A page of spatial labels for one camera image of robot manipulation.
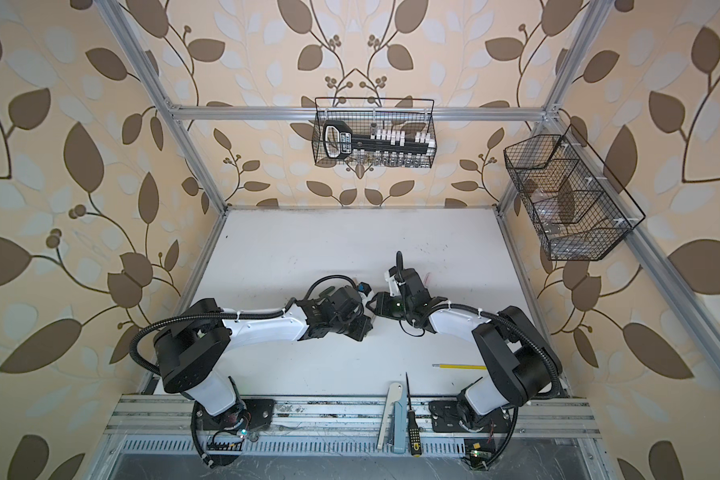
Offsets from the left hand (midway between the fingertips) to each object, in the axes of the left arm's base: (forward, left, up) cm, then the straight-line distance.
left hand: (375, 325), depth 84 cm
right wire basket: (+20, -50, +29) cm, 61 cm away
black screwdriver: (-24, -10, -3) cm, 26 cm away
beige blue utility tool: (-20, -6, -3) cm, 21 cm away
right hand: (+6, +1, -1) cm, 6 cm away
